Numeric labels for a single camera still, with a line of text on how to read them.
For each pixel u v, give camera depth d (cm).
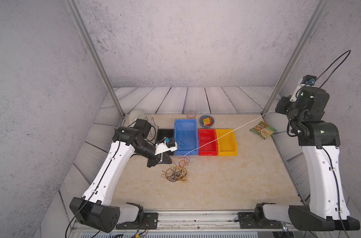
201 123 113
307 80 48
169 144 56
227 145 101
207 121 111
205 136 102
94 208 37
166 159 62
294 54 87
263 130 110
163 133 98
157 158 57
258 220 66
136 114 98
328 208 36
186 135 111
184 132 108
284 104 54
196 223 73
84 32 78
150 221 73
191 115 116
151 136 61
